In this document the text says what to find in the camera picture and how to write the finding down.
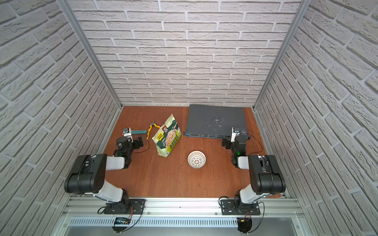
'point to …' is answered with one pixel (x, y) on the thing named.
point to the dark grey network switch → (215, 121)
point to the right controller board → (244, 224)
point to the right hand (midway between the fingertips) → (227, 135)
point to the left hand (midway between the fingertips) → (131, 133)
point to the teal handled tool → (138, 132)
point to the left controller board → (120, 224)
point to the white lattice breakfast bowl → (196, 159)
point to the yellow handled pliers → (152, 124)
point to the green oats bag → (167, 136)
